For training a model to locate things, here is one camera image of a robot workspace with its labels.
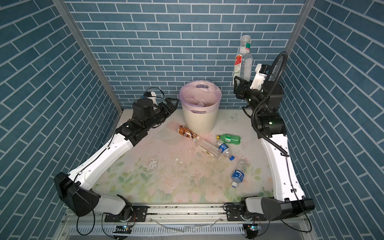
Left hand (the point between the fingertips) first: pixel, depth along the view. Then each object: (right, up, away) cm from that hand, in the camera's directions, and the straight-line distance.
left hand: (176, 104), depth 71 cm
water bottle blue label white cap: (+32, -38, +10) cm, 50 cm away
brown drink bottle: (+1, -15, +31) cm, 34 cm away
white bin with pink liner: (+12, +8, +37) cm, 39 cm away
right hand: (+26, +10, -10) cm, 30 cm away
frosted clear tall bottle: (+16, -26, +23) cm, 38 cm away
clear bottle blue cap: (+27, -26, +22) cm, 43 cm away
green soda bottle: (+31, -20, +28) cm, 46 cm away
